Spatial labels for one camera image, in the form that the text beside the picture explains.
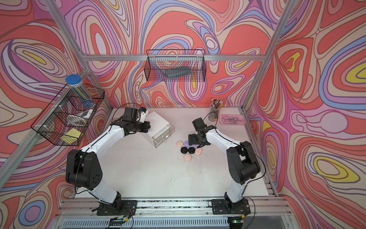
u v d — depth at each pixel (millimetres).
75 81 707
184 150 954
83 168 448
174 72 885
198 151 936
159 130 889
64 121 738
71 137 638
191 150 960
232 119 1113
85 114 732
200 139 801
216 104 1015
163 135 929
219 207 730
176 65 847
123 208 728
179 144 967
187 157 911
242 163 474
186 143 959
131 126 676
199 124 740
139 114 743
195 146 955
